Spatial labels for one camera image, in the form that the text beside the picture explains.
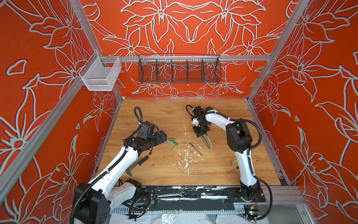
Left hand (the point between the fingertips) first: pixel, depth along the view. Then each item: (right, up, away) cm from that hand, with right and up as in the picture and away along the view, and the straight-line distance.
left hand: (160, 137), depth 81 cm
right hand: (+23, -1, +16) cm, 28 cm away
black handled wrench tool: (-14, -16, +4) cm, 22 cm away
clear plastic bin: (-44, +42, +13) cm, 62 cm away
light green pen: (+32, -5, +12) cm, 34 cm away
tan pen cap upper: (+6, -4, +14) cm, 16 cm away
